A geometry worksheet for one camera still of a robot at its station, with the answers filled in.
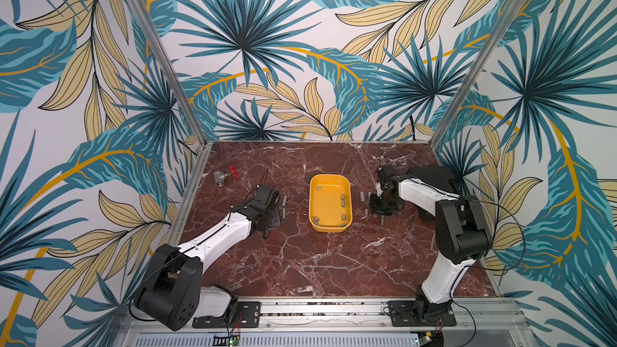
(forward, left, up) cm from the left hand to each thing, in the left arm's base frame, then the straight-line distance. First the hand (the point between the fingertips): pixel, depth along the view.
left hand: (272, 220), depth 88 cm
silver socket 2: (+6, -3, -5) cm, 8 cm away
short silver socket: (+14, -28, -5) cm, 31 cm away
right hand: (+8, -40, -5) cm, 41 cm away
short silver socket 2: (+4, -27, -5) cm, 28 cm away
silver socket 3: (+7, -36, -4) cm, 37 cm away
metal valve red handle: (+22, +25, -3) cm, 33 cm away
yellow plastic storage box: (+11, -22, -4) cm, 25 cm away
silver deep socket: (+14, -36, -5) cm, 38 cm away
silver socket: (+11, -3, -4) cm, 12 cm away
